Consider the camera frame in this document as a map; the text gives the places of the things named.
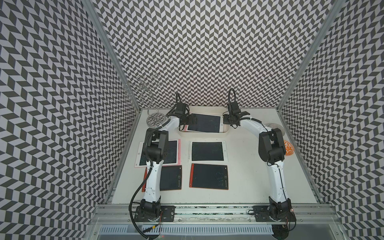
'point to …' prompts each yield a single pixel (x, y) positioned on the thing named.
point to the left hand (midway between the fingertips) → (191, 119)
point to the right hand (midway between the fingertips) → (228, 120)
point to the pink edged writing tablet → (173, 157)
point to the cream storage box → (219, 110)
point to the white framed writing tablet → (206, 151)
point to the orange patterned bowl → (289, 148)
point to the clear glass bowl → (274, 125)
